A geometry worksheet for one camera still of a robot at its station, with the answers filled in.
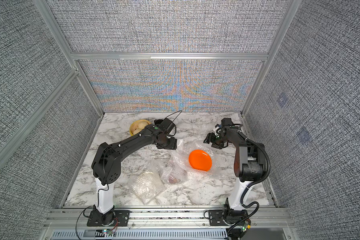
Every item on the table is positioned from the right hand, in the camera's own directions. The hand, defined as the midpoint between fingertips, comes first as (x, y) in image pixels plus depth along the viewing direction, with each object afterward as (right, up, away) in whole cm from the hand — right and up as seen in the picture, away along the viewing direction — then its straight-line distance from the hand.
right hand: (208, 139), depth 96 cm
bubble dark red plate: (-22, -19, -13) cm, 31 cm away
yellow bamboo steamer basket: (-50, +9, +11) cm, 52 cm away
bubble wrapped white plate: (-35, -23, -16) cm, 45 cm away
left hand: (-21, -3, -6) cm, 22 cm away
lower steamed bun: (-48, +5, +8) cm, 49 cm away
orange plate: (-5, -13, -3) cm, 14 cm away
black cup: (-33, +12, +7) cm, 36 cm away
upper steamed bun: (-45, +9, +9) cm, 47 cm away
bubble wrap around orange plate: (-17, -8, -5) cm, 19 cm away
